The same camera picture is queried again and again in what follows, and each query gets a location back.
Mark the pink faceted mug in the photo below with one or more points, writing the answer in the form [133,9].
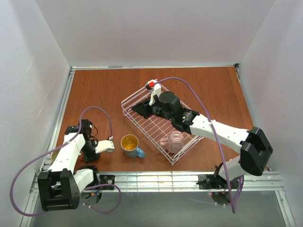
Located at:
[173,143]

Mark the brown orange glazed mug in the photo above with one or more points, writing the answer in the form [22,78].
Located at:
[81,158]

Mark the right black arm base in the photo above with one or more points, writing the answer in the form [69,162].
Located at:
[217,186]

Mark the aluminium front rail frame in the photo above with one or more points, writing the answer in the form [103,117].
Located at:
[161,196]

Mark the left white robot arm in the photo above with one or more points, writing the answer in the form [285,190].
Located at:
[60,187]

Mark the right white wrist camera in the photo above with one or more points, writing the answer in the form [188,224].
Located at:
[155,90]

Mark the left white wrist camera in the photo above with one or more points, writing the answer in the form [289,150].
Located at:
[105,145]

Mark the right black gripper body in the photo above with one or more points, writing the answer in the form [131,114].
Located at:
[147,109]

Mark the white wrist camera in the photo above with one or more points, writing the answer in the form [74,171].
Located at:
[105,145]
[155,90]

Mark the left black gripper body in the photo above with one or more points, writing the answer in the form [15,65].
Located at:
[87,155]

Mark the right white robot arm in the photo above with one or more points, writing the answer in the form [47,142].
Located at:
[252,145]

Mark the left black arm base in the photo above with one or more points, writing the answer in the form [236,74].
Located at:
[93,196]

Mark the blue butterfly mug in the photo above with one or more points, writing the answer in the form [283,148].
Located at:
[130,146]

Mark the white wire dish rack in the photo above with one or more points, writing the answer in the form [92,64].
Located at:
[155,128]

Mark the cream round ceramic mug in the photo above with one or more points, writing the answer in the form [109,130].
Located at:
[54,156]

